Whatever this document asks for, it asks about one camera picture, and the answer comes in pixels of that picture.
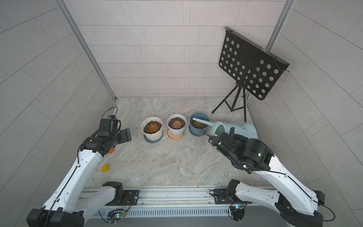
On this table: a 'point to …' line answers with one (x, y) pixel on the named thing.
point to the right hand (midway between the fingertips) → (235, 140)
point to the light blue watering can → (247, 129)
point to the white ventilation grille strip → (177, 212)
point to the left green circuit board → (114, 215)
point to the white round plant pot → (171, 118)
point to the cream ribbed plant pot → (149, 135)
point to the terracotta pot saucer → (174, 137)
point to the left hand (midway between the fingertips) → (126, 132)
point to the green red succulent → (197, 124)
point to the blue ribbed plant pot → (197, 128)
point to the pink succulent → (176, 125)
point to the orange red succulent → (153, 127)
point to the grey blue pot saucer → (154, 141)
